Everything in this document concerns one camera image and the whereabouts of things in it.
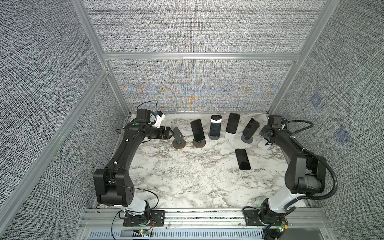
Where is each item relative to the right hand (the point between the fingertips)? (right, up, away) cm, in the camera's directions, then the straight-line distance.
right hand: (272, 134), depth 92 cm
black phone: (-23, +7, +7) cm, 25 cm away
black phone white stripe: (-34, +5, +7) cm, 35 cm away
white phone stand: (-24, -2, +12) cm, 26 cm away
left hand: (-64, +1, -9) cm, 64 cm away
